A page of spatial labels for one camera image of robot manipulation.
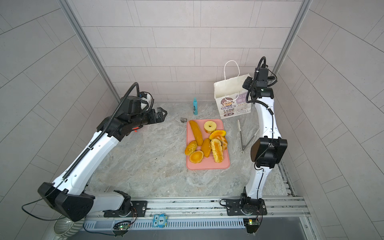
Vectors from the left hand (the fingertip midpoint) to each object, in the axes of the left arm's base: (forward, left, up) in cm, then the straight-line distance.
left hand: (164, 111), depth 71 cm
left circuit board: (-43, +16, -26) cm, 53 cm away
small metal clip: (+17, -5, -29) cm, 34 cm away
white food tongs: (-4, -45, -29) cm, 53 cm away
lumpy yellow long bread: (-7, -27, -25) cm, 38 cm away
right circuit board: (-42, -41, -30) cm, 66 cm away
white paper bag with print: (+12, -34, 0) cm, 36 cm away
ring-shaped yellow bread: (+10, -24, -27) cm, 37 cm away
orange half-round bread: (+5, -28, -28) cm, 40 cm away
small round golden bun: (-6, -12, -26) cm, 29 cm away
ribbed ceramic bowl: (-44, +42, -28) cm, 67 cm away
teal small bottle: (+24, -14, -23) cm, 36 cm away
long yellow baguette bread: (+4, -15, -26) cm, 30 cm away
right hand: (+23, -45, +2) cm, 50 cm away
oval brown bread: (-5, -21, -27) cm, 35 cm away
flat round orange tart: (-11, -15, -27) cm, 33 cm away
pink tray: (-14, -21, -29) cm, 39 cm away
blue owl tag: (-41, +1, -28) cm, 50 cm away
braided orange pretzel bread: (-1, -32, -27) cm, 42 cm away
